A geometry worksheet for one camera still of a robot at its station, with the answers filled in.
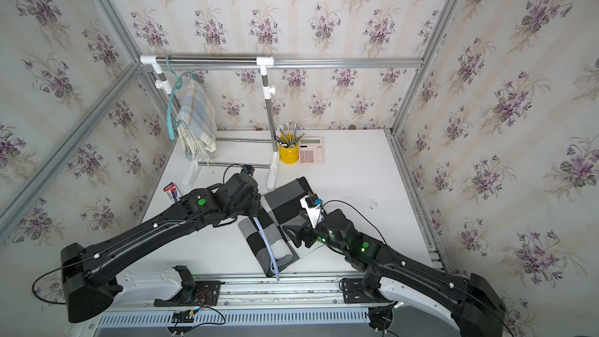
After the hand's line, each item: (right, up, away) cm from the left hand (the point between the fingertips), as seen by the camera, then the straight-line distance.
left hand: (264, 205), depth 74 cm
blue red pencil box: (-42, +1, +21) cm, 47 cm away
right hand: (+10, -5, -2) cm, 11 cm away
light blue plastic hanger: (+3, -18, -4) cm, 18 cm away
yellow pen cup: (+6, +16, +29) cm, 33 cm away
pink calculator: (+17, +18, +36) cm, 43 cm away
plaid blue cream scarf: (-27, +28, +10) cm, 40 cm away
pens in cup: (+6, +24, +30) cm, 39 cm away
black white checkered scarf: (+4, -5, +18) cm, 19 cm away
